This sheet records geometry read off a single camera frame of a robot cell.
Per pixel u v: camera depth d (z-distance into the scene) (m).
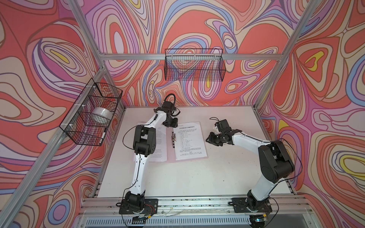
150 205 0.73
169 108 0.87
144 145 0.63
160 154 0.91
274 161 0.48
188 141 0.99
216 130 0.80
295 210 0.76
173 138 0.99
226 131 0.80
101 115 0.73
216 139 0.82
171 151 0.94
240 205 0.73
